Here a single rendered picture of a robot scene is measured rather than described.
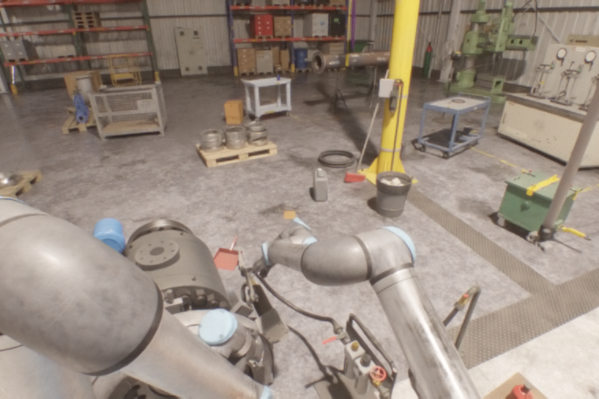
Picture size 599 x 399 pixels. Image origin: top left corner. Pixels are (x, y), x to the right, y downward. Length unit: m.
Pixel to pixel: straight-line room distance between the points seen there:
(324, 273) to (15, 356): 0.57
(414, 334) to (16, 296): 0.68
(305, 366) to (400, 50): 3.44
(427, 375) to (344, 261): 0.29
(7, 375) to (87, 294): 0.20
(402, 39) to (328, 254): 3.60
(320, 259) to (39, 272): 0.58
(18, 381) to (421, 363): 0.68
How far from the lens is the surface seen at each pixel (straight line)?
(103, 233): 1.80
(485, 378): 2.49
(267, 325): 1.42
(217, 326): 0.86
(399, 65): 4.19
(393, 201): 3.59
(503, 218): 3.96
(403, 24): 4.17
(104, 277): 0.35
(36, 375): 0.51
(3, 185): 5.67
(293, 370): 2.25
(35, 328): 0.36
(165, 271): 1.65
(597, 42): 11.40
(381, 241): 0.79
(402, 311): 0.77
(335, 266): 0.76
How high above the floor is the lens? 1.90
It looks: 29 degrees down
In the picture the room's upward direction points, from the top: 1 degrees counter-clockwise
